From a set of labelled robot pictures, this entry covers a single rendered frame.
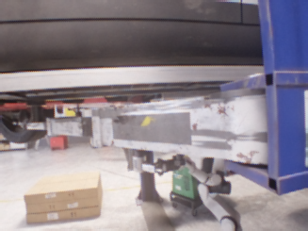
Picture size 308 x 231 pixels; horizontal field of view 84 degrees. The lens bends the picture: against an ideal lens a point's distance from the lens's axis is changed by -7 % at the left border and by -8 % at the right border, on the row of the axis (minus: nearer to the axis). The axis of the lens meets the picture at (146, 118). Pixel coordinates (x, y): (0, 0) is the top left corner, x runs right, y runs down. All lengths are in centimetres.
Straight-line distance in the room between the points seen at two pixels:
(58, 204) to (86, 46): 276
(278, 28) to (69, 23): 56
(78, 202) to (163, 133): 283
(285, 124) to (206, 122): 10
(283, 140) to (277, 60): 8
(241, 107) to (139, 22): 48
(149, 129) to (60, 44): 42
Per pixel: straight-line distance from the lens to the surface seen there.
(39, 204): 325
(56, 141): 948
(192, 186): 273
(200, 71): 61
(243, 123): 26
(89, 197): 306
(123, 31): 64
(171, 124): 31
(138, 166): 133
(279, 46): 24
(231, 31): 78
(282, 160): 24
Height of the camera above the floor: 153
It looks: 2 degrees down
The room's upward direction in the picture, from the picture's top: 4 degrees counter-clockwise
